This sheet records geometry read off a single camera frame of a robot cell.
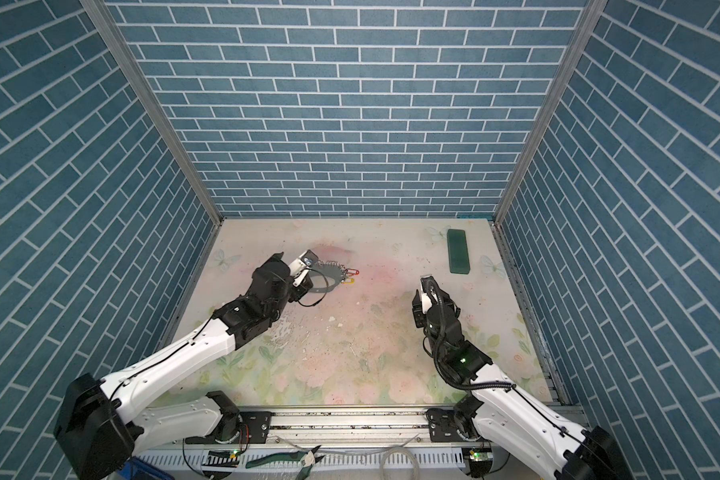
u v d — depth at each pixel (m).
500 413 0.52
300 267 0.68
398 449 0.70
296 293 0.72
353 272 1.05
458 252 1.10
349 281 1.02
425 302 0.70
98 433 0.38
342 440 0.73
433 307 0.66
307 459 0.69
